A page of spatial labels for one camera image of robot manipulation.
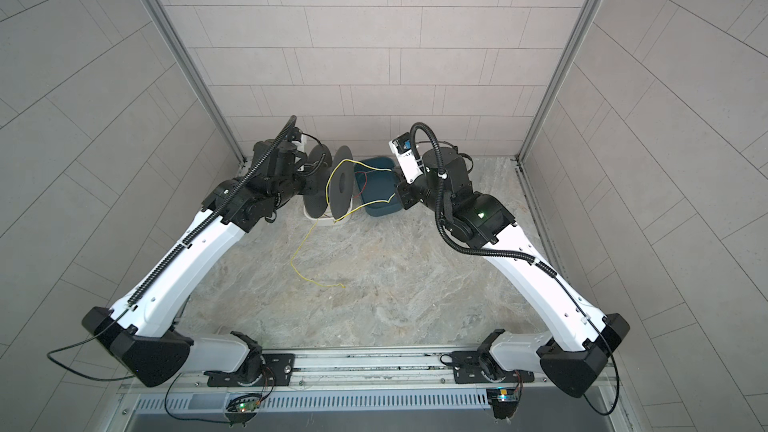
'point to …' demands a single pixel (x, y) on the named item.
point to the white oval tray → (328, 217)
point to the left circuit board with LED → (244, 403)
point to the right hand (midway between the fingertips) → (395, 168)
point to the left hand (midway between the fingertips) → (321, 165)
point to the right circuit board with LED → (504, 401)
